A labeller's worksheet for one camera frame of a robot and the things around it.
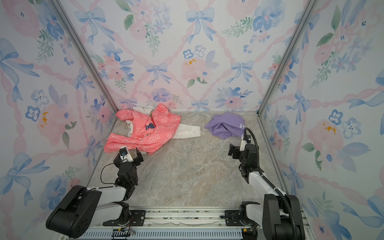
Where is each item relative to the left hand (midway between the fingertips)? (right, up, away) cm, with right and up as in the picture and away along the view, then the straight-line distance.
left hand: (128, 150), depth 85 cm
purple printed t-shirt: (+60, +14, +20) cm, 64 cm away
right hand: (+63, +3, +4) cm, 63 cm away
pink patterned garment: (+7, +10, +13) cm, 18 cm away
